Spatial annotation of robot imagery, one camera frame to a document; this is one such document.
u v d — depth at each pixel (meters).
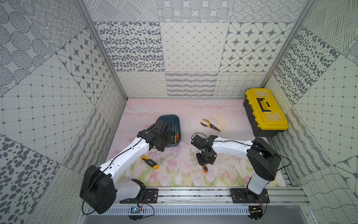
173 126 1.01
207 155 0.73
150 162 0.84
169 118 1.00
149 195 0.74
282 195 0.76
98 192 0.39
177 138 0.93
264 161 0.46
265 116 0.88
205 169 0.82
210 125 1.04
